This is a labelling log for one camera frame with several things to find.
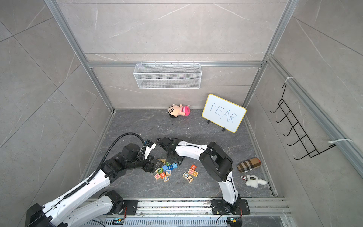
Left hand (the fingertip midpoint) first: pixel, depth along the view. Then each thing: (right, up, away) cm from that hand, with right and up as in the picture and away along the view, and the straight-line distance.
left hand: (160, 158), depth 76 cm
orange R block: (+19, -8, +11) cm, 23 cm away
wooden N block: (-3, -13, +8) cm, 15 cm away
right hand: (+8, -5, +16) cm, 19 cm away
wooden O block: (+20, -11, +8) cm, 25 cm away
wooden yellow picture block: (0, -5, +14) cm, 15 cm away
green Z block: (+3, -7, +12) cm, 14 cm away
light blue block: (+7, -7, +12) cm, 16 cm away
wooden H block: (+18, -11, +10) cm, 23 cm away
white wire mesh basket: (+1, +53, +25) cm, 59 cm away
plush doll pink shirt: (+6, +29, +34) cm, 45 cm away
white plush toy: (+53, -14, +4) cm, 56 cm away
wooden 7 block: (+17, -14, +6) cm, 23 cm away
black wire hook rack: (+68, +8, -16) cm, 71 cm away
